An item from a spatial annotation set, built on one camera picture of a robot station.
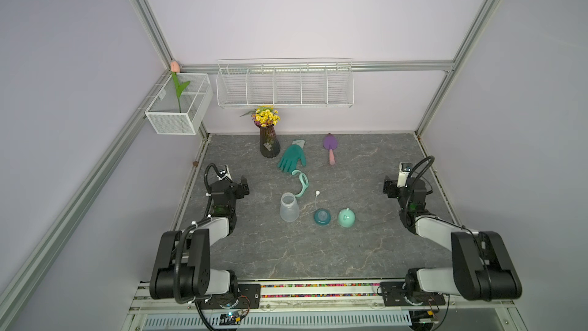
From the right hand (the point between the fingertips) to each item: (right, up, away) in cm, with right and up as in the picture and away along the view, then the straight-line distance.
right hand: (397, 176), depth 91 cm
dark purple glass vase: (-54, +13, +14) cm, 57 cm away
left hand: (-67, -1, 0) cm, 67 cm away
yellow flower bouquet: (-55, +25, +2) cm, 60 cm away
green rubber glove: (-43, +10, +20) cm, 49 cm away
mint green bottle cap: (-22, -16, -5) cm, 27 cm away
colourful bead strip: (-32, -39, -16) cm, 53 cm away
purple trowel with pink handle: (-24, +15, +28) cm, 40 cm away
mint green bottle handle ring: (-38, -3, +10) cm, 39 cm away
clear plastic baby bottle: (-43, -10, -10) cm, 46 cm away
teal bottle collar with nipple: (-31, -16, -3) cm, 35 cm away
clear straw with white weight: (-32, -8, +6) cm, 34 cm away
